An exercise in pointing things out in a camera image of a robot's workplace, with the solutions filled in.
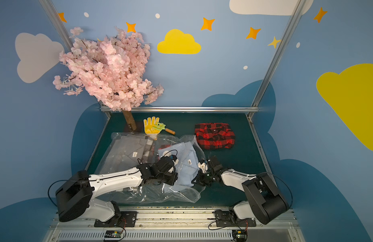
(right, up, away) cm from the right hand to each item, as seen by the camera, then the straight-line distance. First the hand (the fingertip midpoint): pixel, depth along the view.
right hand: (193, 180), depth 86 cm
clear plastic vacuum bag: (-21, -4, -9) cm, 23 cm away
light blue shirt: (-4, +12, +4) cm, 13 cm away
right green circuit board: (+22, -23, -13) cm, 35 cm away
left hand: (-9, +3, -4) cm, 10 cm away
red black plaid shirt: (+15, +25, +19) cm, 35 cm away
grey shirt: (-41, +14, +5) cm, 44 cm away
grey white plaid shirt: (-30, +20, +14) cm, 39 cm away
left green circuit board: (-40, -21, -14) cm, 47 cm away
